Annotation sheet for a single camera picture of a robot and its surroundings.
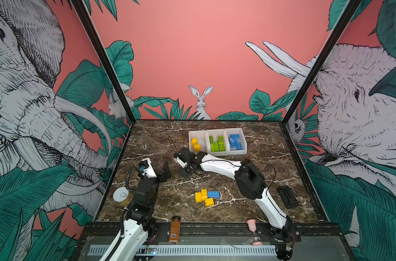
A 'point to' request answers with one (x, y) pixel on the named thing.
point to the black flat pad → (288, 197)
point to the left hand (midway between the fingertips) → (159, 160)
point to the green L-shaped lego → (211, 140)
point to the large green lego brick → (221, 140)
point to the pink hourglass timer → (252, 225)
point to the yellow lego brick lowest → (209, 202)
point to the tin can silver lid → (120, 193)
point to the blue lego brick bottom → (214, 194)
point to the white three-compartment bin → (216, 142)
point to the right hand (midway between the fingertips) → (182, 170)
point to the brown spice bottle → (174, 229)
